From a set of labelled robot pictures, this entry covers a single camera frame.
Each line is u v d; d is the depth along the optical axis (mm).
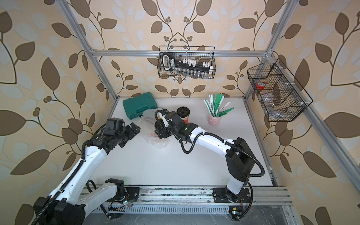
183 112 894
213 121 985
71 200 395
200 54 910
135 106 1113
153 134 766
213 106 961
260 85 807
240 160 443
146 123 945
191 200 737
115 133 594
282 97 732
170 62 858
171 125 640
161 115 719
